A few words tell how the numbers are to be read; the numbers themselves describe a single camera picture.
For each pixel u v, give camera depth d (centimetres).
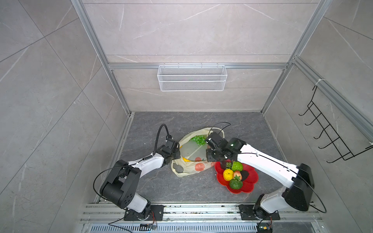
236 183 77
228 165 84
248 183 81
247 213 73
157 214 73
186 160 89
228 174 81
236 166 83
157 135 69
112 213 75
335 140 63
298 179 41
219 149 58
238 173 78
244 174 81
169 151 70
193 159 93
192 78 101
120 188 43
